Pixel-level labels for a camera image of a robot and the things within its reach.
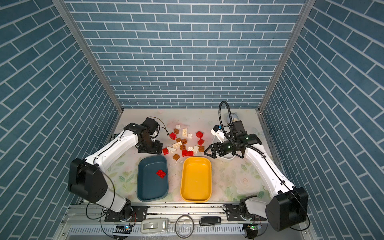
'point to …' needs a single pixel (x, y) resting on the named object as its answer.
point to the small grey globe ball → (234, 118)
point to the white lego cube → (196, 148)
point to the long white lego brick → (184, 132)
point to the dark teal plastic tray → (149, 185)
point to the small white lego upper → (189, 135)
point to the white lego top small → (178, 126)
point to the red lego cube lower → (200, 142)
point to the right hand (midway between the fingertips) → (210, 148)
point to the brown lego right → (201, 148)
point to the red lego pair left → (184, 153)
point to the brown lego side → (184, 141)
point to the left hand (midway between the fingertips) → (156, 151)
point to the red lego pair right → (190, 153)
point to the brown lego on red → (182, 147)
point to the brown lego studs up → (178, 140)
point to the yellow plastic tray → (196, 179)
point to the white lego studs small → (190, 148)
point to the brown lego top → (176, 131)
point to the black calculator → (113, 136)
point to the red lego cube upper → (199, 134)
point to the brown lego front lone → (176, 157)
